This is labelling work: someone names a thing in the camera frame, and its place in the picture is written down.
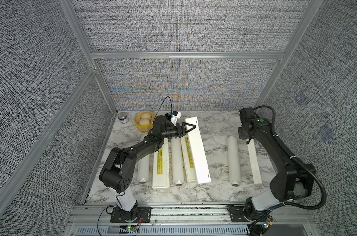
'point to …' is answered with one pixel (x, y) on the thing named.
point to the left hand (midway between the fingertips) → (195, 128)
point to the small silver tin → (123, 117)
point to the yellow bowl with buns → (143, 121)
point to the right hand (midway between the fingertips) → (250, 130)
